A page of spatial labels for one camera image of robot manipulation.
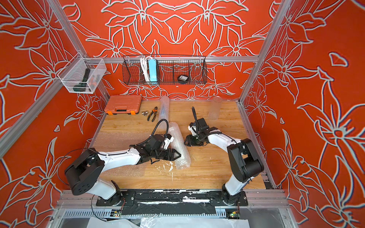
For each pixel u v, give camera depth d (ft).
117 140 3.13
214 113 3.75
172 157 2.43
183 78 3.14
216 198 2.40
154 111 3.63
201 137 2.24
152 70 2.95
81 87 2.61
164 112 3.38
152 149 2.20
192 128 2.55
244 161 1.53
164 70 3.28
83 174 1.44
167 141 2.57
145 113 3.60
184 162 2.55
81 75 2.96
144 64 2.87
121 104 3.77
